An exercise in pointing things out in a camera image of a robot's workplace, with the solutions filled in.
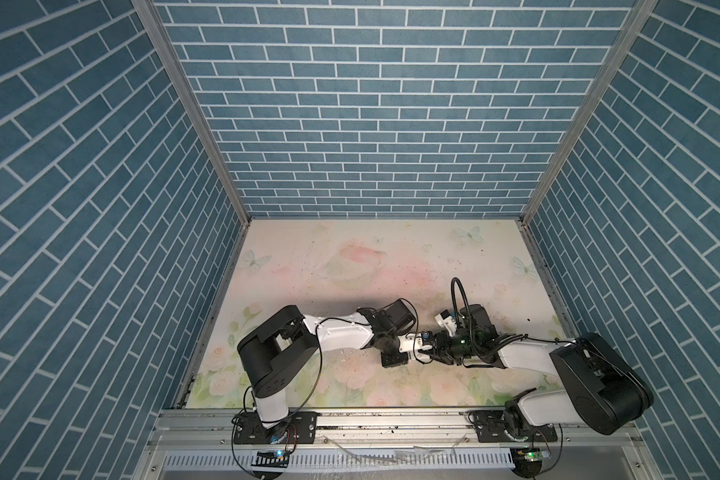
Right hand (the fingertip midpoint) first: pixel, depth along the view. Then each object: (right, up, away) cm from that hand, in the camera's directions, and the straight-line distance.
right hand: (419, 349), depth 85 cm
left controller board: (-39, -24, -12) cm, 47 cm away
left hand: (-4, -2, +1) cm, 5 cm away
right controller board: (+24, -23, -13) cm, 35 cm away
